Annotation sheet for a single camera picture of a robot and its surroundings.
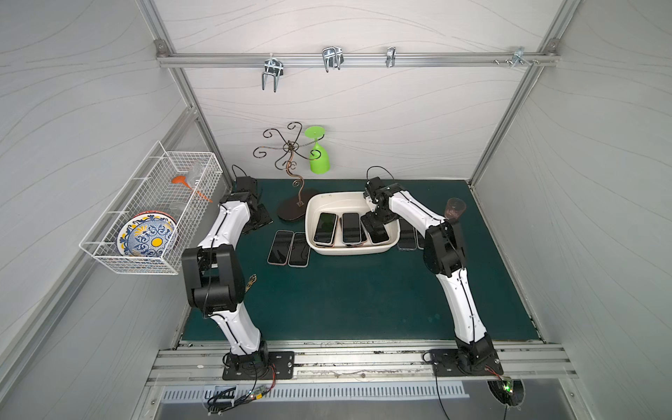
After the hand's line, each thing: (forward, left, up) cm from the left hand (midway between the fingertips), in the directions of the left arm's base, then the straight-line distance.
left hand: (261, 222), depth 92 cm
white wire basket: (-7, +23, +23) cm, 34 cm away
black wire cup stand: (+19, -11, +19) cm, 29 cm away
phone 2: (+4, -33, -9) cm, 34 cm away
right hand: (+8, -44, -9) cm, 45 cm away
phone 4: (-2, -53, -4) cm, 54 cm away
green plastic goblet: (+22, -20, +10) cm, 31 cm away
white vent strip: (-48, -22, -13) cm, 55 cm away
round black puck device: (-47, -77, -14) cm, 91 cm away
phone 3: (+1, -42, -5) cm, 42 cm away
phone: (+4, -22, -10) cm, 25 cm away
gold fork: (-17, +3, -12) cm, 21 cm away
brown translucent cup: (+16, -76, -9) cm, 78 cm away
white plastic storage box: (+15, -27, -5) cm, 31 cm away
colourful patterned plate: (-21, +18, +22) cm, 35 cm away
